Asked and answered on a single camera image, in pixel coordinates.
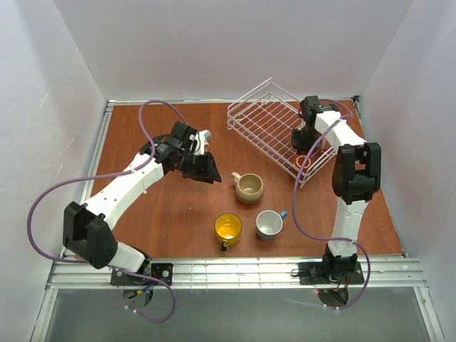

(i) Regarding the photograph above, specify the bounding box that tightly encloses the aluminium frame rail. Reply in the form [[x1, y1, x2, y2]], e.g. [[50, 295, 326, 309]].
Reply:
[[46, 255, 427, 289]]

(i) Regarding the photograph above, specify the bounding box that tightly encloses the dark brown glazed mug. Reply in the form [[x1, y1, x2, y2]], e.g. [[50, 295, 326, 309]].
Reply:
[[293, 154, 312, 171]]

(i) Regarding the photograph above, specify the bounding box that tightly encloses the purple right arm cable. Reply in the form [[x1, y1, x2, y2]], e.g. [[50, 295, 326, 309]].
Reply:
[[291, 98, 372, 311]]

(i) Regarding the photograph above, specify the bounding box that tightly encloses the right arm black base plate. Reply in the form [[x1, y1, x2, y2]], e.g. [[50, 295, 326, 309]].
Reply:
[[290, 261, 365, 285]]

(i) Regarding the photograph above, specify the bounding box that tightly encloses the beige round ceramic mug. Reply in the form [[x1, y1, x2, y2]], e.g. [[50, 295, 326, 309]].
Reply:
[[231, 172, 264, 205]]

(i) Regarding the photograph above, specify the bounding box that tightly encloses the white mug blue handle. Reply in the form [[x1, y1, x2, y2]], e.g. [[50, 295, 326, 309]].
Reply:
[[255, 210, 288, 241]]

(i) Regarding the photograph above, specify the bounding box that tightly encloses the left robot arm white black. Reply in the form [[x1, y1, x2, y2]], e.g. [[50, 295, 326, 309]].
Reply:
[[63, 122, 222, 276]]

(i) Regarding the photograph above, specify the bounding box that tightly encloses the white wire dish rack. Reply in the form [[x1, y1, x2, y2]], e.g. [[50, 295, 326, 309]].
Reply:
[[226, 77, 338, 190]]

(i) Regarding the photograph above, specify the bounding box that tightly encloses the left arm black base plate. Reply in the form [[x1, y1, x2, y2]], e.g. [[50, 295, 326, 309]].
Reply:
[[110, 262, 174, 286]]

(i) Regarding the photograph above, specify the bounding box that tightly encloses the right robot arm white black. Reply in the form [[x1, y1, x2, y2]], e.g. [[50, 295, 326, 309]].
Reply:
[[291, 95, 381, 285]]

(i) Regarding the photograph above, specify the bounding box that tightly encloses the white faceted mug pink handle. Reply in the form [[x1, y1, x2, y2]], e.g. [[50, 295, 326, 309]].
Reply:
[[195, 130, 212, 155]]

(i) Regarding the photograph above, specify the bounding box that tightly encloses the yellow enamel mug black handle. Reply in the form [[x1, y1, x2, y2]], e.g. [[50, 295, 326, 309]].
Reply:
[[214, 213, 243, 252]]

